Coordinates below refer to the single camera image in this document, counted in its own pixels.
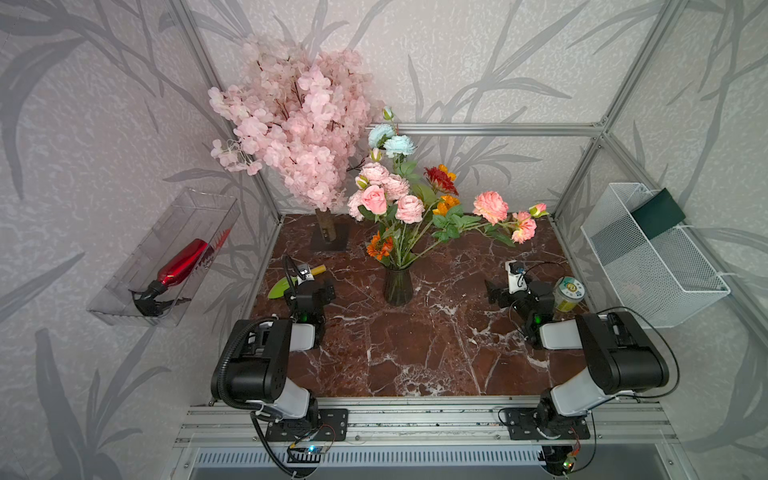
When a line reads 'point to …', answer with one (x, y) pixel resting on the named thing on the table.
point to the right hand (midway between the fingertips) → (501, 274)
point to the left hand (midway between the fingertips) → (309, 280)
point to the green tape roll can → (567, 291)
